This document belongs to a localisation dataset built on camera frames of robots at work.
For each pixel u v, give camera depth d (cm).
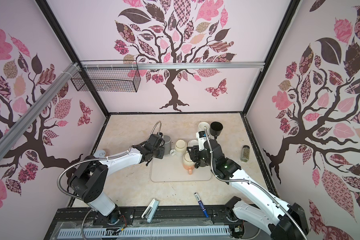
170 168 91
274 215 40
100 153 91
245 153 92
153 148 71
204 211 74
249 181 48
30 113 61
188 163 84
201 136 66
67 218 74
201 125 103
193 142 93
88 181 45
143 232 70
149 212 73
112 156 54
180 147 90
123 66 91
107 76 95
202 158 64
